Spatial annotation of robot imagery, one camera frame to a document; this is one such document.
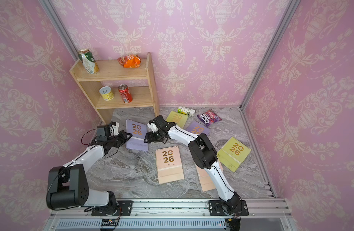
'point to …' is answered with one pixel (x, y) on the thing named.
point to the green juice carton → (189, 111)
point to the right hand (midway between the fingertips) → (148, 140)
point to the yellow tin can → (107, 93)
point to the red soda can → (125, 93)
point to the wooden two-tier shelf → (143, 96)
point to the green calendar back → (181, 119)
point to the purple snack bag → (208, 117)
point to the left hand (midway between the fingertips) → (132, 135)
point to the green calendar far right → (233, 153)
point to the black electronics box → (109, 222)
